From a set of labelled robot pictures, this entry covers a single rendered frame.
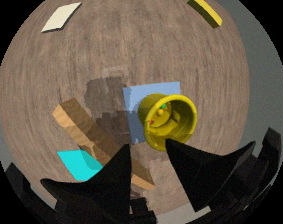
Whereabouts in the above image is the yellow cup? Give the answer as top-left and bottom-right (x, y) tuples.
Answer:
(137, 93), (197, 152)

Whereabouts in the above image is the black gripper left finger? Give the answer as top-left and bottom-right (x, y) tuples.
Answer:
(40, 144), (132, 224)

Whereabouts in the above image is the yellow flat block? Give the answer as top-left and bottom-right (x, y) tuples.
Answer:
(186, 0), (222, 28)

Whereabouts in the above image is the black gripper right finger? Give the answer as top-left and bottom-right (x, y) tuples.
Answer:
(165, 139), (257, 212)

